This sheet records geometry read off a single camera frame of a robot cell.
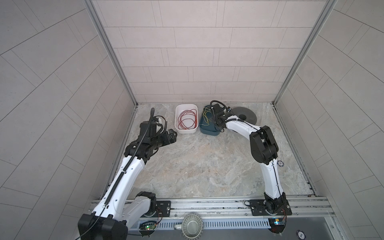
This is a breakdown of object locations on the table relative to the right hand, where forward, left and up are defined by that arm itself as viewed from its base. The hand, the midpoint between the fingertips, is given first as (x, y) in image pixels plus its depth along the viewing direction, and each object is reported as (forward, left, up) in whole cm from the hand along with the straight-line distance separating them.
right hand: (212, 119), depth 101 cm
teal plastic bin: (-3, +4, -3) cm, 6 cm away
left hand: (-20, +22, +15) cm, 34 cm away
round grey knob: (-58, +16, -5) cm, 60 cm away
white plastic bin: (+10, +22, +3) cm, 25 cm away
